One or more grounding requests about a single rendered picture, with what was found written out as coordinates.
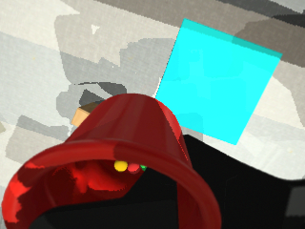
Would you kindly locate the translucent red cup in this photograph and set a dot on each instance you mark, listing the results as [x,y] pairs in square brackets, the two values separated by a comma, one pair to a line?
[127,127]

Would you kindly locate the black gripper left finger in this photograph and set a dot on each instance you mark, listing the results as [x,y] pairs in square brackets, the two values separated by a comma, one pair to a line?
[151,203]

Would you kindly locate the yellow marble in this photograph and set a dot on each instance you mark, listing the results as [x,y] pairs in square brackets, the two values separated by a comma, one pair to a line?
[120,166]

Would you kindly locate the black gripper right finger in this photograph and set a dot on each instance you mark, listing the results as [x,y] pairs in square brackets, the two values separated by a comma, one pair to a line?
[248,198]

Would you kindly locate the red marble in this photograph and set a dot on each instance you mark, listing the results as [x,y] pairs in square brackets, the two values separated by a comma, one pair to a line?
[133,168]

